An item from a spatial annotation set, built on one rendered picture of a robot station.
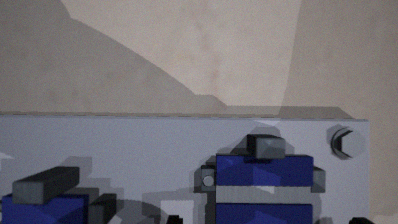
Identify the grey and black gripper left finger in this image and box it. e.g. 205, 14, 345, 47
166, 215, 183, 224

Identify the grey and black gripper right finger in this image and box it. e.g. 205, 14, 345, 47
349, 217, 374, 224

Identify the blue rectangular block with white stripe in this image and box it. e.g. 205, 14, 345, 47
215, 153, 313, 224

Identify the grey fixture plate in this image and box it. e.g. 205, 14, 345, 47
0, 115, 370, 224

